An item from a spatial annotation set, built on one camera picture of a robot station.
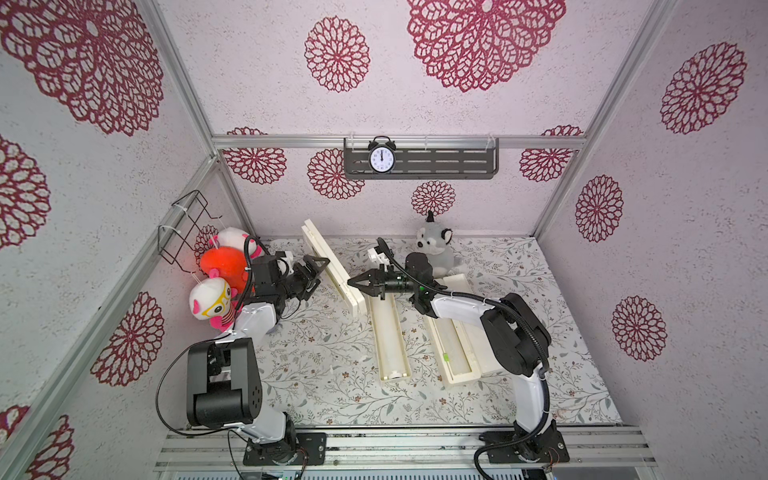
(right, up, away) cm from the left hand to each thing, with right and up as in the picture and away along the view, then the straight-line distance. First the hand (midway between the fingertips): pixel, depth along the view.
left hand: (327, 269), depth 88 cm
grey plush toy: (+33, +9, +7) cm, 35 cm away
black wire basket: (-36, +7, -12) cm, 39 cm away
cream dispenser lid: (+3, 0, -4) cm, 5 cm away
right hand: (+7, -3, -11) cm, 13 cm away
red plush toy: (-28, +2, -2) cm, 28 cm away
